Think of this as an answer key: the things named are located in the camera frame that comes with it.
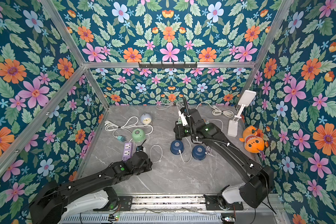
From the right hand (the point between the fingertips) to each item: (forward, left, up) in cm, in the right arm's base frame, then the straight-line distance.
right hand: (181, 125), depth 76 cm
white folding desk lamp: (+19, -39, +5) cm, 43 cm away
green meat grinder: (+3, +28, -14) cm, 32 cm away
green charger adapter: (+4, +42, -20) cm, 47 cm away
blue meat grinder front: (-9, -11, -15) cm, 20 cm away
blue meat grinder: (-5, +3, -14) cm, 15 cm away
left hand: (-15, +15, -20) cm, 29 cm away
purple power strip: (-6, +36, -22) cm, 42 cm away
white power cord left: (+20, +40, -22) cm, 50 cm away
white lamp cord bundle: (+33, -30, -23) cm, 50 cm away
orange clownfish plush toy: (0, -46, -18) cm, 50 cm away
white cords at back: (+43, +14, -23) cm, 51 cm away
